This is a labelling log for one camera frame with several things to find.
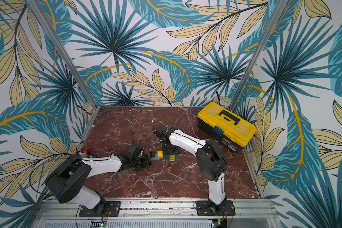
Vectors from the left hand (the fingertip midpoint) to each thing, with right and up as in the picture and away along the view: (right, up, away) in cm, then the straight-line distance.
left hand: (152, 164), depth 88 cm
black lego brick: (0, +6, 0) cm, 6 cm away
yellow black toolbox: (+49, +21, -2) cm, 53 cm away
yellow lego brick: (+5, +6, 0) cm, 8 cm away
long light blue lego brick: (+7, +3, +2) cm, 8 cm away
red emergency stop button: (-42, +9, +2) cm, 43 cm away
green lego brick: (+12, +4, 0) cm, 13 cm away
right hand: (+11, +7, +1) cm, 14 cm away
